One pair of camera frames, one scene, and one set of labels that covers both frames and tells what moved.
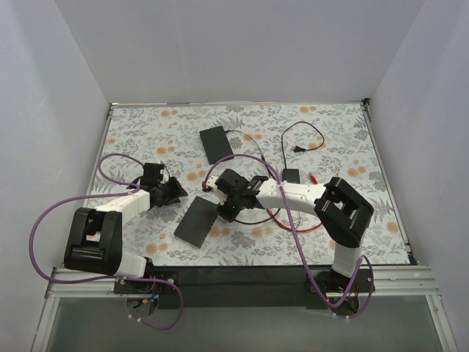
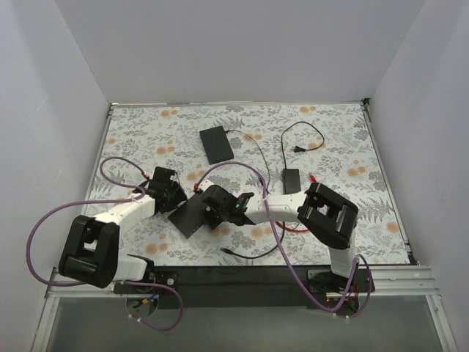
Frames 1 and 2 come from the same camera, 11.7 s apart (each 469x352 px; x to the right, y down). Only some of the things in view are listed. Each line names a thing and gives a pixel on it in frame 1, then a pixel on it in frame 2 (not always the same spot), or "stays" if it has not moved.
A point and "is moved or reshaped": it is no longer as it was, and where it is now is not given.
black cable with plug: [296, 149] is moved or reshaped
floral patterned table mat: [252, 174] stays
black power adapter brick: [291, 175] stays
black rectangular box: [215, 144] stays
